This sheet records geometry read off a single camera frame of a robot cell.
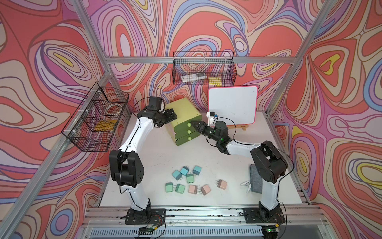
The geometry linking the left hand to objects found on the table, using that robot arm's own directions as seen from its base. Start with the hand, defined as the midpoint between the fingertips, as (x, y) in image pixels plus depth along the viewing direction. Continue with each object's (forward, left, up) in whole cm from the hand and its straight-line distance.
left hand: (173, 117), depth 88 cm
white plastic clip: (-32, -43, -20) cm, 57 cm away
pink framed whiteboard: (+15, -42, -5) cm, 45 cm away
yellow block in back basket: (+20, -26, +12) cm, 35 cm away
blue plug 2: (-24, -7, -21) cm, 33 cm away
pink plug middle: (-35, -19, -21) cm, 45 cm away
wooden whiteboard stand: (+7, -49, -18) cm, 52 cm away
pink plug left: (-35, -12, -20) cm, 43 cm away
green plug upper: (-29, -10, -22) cm, 38 cm away
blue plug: (-24, -14, -21) cm, 35 cm away
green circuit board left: (-54, +11, -24) cm, 60 cm away
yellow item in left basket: (-14, +31, +9) cm, 35 cm away
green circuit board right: (-54, -49, -24) cm, 77 cm away
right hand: (-5, -11, -3) cm, 12 cm away
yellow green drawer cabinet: (-6, -6, -3) cm, 9 cm away
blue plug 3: (-27, -3, -21) cm, 34 cm away
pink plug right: (-33, -28, -20) cm, 48 cm away
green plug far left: (-33, +2, -23) cm, 40 cm away
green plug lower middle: (-35, -5, -20) cm, 41 cm away
